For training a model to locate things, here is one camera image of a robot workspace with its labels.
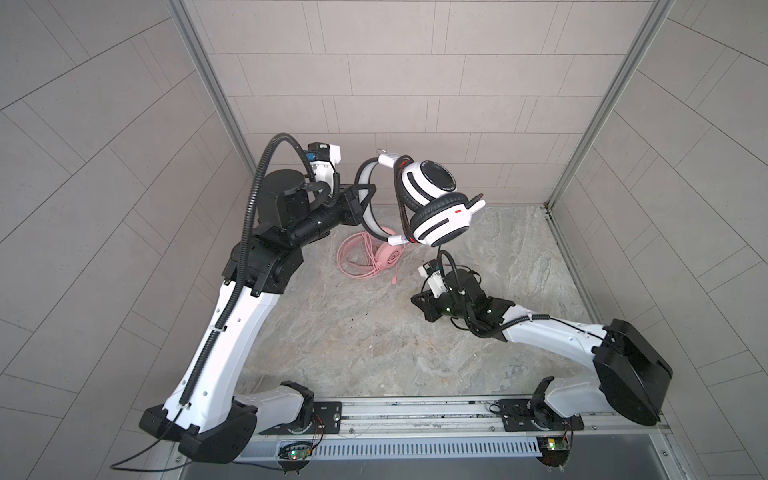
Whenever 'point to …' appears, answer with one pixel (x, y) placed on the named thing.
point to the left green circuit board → (295, 456)
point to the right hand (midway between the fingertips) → (411, 303)
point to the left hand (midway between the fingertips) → (380, 186)
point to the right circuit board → (554, 450)
